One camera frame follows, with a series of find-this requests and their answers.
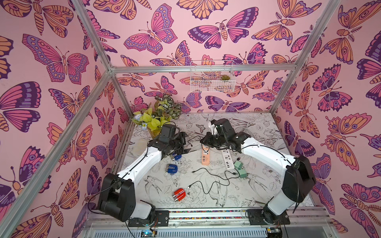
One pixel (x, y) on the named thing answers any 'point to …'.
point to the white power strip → (227, 160)
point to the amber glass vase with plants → (160, 111)
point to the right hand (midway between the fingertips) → (200, 139)
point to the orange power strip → (205, 155)
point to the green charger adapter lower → (242, 173)
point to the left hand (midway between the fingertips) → (193, 137)
